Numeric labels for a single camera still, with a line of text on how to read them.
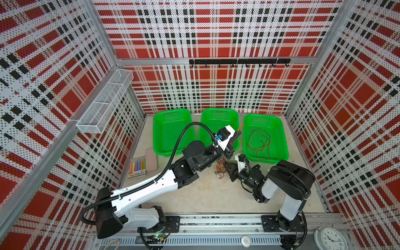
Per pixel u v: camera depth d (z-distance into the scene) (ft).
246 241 2.26
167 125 3.81
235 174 2.51
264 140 3.47
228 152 1.66
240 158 2.49
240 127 3.76
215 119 3.90
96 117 2.98
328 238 2.19
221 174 2.86
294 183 1.58
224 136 1.47
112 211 1.27
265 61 2.88
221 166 2.74
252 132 3.61
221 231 2.41
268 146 3.35
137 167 3.04
